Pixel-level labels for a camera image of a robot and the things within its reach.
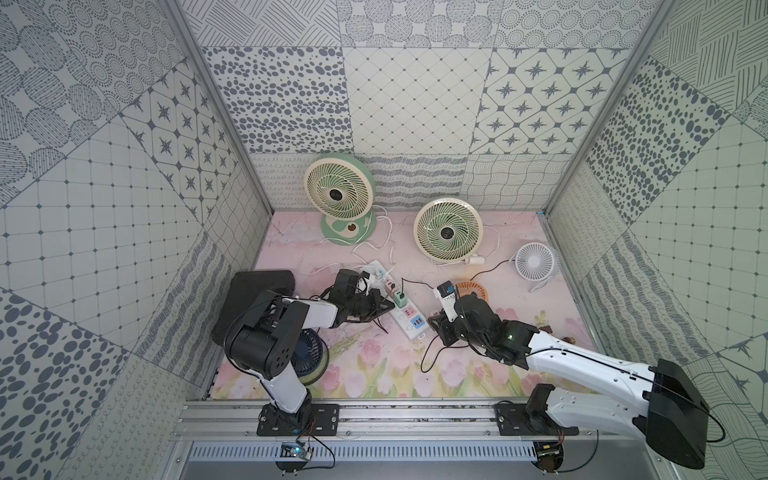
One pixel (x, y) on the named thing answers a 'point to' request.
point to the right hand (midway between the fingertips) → (436, 319)
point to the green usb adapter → (400, 302)
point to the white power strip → (378, 279)
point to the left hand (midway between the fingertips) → (394, 300)
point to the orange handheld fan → (468, 287)
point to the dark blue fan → (310, 357)
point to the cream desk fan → (449, 230)
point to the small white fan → (537, 262)
